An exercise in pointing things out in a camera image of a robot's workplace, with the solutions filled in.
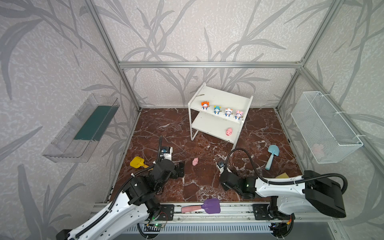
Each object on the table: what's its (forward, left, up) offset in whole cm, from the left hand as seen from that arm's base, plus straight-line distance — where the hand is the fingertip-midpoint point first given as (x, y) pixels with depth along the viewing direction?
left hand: (179, 158), depth 74 cm
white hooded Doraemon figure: (+15, -23, +18) cm, 33 cm away
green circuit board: (-27, +9, -17) cm, 33 cm away
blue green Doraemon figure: (+17, -18, +18) cm, 31 cm away
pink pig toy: (+17, -27, 0) cm, 31 cm away
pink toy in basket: (+3, -69, +4) cm, 69 cm away
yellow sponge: (-3, -58, -15) cm, 60 cm away
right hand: (-1, -22, -15) cm, 27 cm away
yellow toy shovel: (+4, +27, -16) cm, 32 cm away
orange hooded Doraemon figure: (+20, -13, +18) cm, 30 cm away
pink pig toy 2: (+5, -7, -15) cm, 17 cm away
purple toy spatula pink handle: (-18, -16, -18) cm, 30 cm away
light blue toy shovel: (+14, -59, -17) cm, 63 cm away
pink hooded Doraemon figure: (+13, -28, +18) cm, 36 cm away
